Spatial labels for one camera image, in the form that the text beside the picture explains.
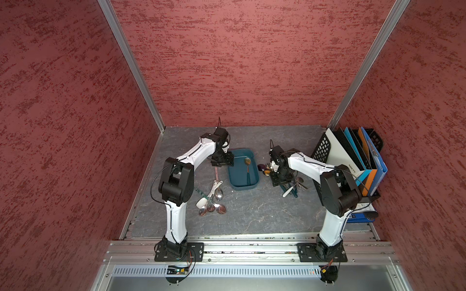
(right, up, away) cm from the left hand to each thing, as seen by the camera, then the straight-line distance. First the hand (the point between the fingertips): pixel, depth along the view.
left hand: (226, 167), depth 93 cm
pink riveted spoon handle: (-6, -3, +6) cm, 9 cm away
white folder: (+49, +7, -19) cm, 53 cm away
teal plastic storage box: (+10, -4, +4) cm, 11 cm away
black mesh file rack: (+47, +8, -7) cm, 48 cm away
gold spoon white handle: (+32, -12, -3) cm, 34 cm away
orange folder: (+59, +1, -24) cm, 64 cm away
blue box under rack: (+62, -22, -12) cm, 67 cm away
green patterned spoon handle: (-12, -14, -4) cm, 19 cm away
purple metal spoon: (+19, -1, +7) cm, 21 cm away
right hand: (+27, -10, -1) cm, 29 cm away
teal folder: (+54, +9, -22) cm, 59 cm away
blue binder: (+62, +5, -24) cm, 67 cm away
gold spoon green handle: (+12, +2, +10) cm, 16 cm away
